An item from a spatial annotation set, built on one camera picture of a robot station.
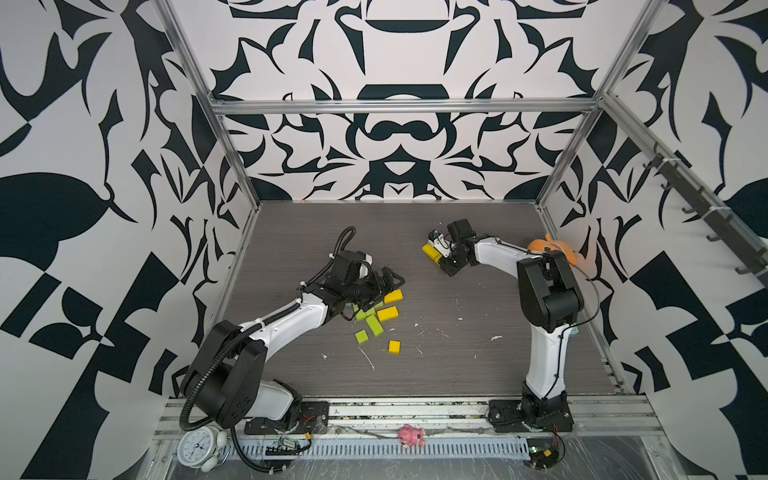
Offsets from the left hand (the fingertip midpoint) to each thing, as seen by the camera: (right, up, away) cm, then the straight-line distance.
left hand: (394, 282), depth 84 cm
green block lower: (-6, -13, +6) cm, 15 cm away
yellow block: (+13, +7, +18) cm, 24 cm away
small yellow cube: (0, -18, +1) cm, 18 cm away
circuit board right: (+34, -39, -13) cm, 53 cm away
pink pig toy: (+3, -33, -14) cm, 36 cm away
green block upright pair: (-9, -10, +5) cm, 15 cm away
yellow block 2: (0, -6, +10) cm, 12 cm away
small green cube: (-9, -16, +3) cm, 19 cm away
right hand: (+19, +6, +20) cm, 28 cm away
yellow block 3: (-2, -10, +8) cm, 13 cm away
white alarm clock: (-43, -34, -16) cm, 57 cm away
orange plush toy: (+47, +10, +13) cm, 50 cm away
